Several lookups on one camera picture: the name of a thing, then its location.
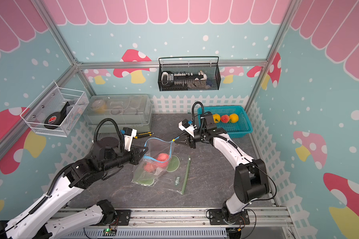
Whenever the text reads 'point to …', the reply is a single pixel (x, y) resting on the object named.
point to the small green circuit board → (108, 232)
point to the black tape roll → (54, 120)
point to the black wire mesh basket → (212, 71)
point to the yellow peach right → (234, 117)
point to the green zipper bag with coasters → (175, 178)
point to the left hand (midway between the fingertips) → (147, 151)
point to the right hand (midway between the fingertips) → (177, 140)
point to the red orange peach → (225, 118)
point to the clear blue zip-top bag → (157, 154)
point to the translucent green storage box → (134, 111)
